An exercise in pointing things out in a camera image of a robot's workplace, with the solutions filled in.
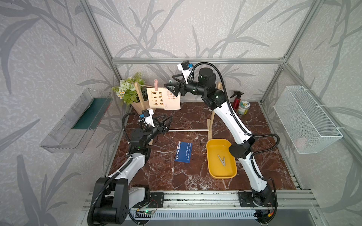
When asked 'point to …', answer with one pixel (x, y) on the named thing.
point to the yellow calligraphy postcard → (156, 99)
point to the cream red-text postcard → (171, 101)
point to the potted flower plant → (127, 91)
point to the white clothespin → (222, 161)
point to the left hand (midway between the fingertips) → (170, 117)
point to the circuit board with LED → (144, 213)
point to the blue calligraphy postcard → (183, 152)
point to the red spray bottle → (236, 98)
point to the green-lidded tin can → (243, 107)
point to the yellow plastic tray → (222, 164)
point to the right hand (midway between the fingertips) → (169, 80)
